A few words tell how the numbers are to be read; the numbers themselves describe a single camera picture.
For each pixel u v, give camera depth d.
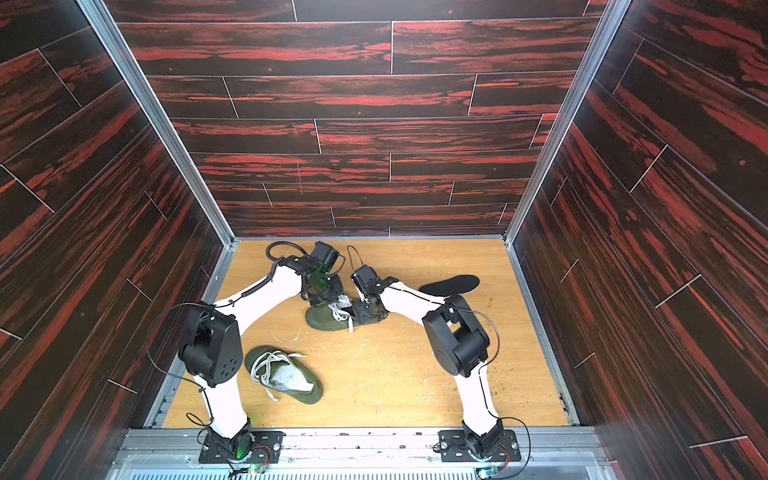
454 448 0.73
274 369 0.80
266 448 0.73
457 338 0.52
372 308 0.82
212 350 0.49
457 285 1.05
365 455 0.74
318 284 0.76
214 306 0.52
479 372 0.55
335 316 0.90
